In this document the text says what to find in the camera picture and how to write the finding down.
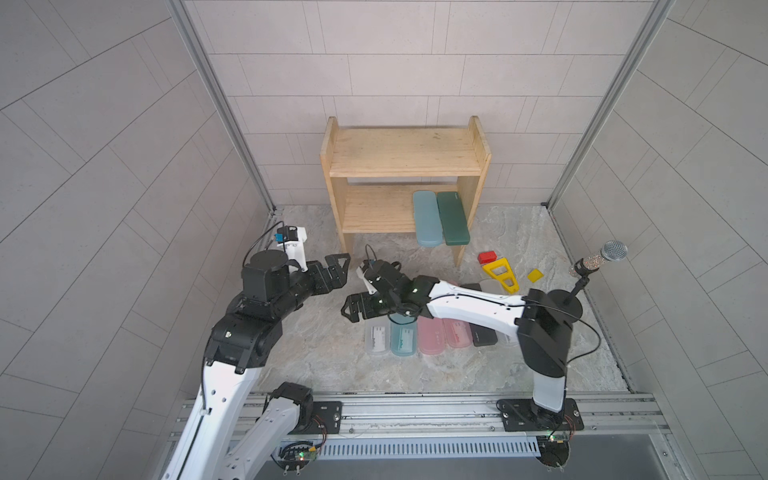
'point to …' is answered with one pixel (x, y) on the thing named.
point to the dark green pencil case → (453, 217)
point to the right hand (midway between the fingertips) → (354, 311)
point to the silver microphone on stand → (569, 301)
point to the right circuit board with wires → (554, 450)
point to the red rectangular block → (488, 256)
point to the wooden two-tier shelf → (422, 180)
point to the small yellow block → (535, 275)
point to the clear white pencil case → (491, 286)
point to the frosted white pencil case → (377, 336)
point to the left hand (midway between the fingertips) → (341, 257)
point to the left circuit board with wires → (294, 456)
